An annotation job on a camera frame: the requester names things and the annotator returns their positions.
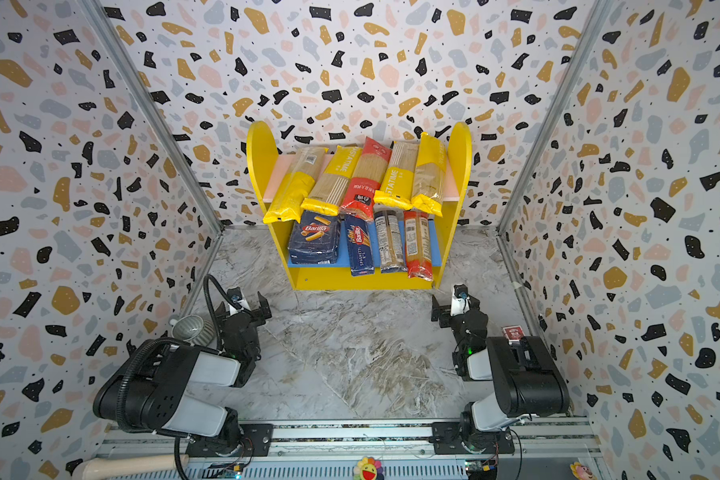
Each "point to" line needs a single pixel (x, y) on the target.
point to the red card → (514, 333)
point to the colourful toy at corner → (581, 472)
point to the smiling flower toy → (368, 469)
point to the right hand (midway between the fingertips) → (448, 289)
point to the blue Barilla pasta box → (314, 239)
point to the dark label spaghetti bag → (390, 242)
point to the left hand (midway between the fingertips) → (241, 294)
